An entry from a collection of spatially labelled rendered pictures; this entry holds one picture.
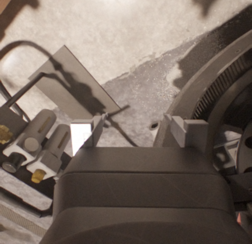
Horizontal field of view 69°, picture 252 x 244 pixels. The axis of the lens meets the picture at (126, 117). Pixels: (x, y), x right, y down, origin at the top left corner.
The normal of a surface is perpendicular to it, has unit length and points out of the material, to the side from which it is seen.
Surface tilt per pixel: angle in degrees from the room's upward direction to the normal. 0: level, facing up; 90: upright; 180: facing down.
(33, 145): 90
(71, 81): 0
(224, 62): 90
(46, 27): 0
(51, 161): 90
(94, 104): 0
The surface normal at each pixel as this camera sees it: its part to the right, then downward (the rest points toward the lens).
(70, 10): -0.14, 0.62
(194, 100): -0.60, -0.67
